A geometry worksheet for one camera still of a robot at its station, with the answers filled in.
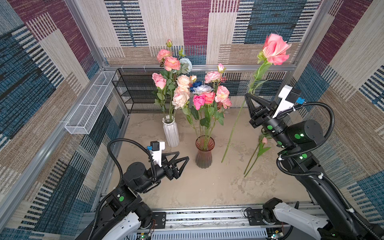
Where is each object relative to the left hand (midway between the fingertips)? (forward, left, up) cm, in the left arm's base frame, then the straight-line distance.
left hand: (184, 155), depth 60 cm
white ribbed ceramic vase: (+24, +8, -15) cm, 30 cm away
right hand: (+9, -21, +22) cm, 31 cm away
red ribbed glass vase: (+12, -10, -12) cm, 20 cm away
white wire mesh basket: (+32, +63, -15) cm, 72 cm away
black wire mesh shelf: (+60, +35, -11) cm, 70 cm away
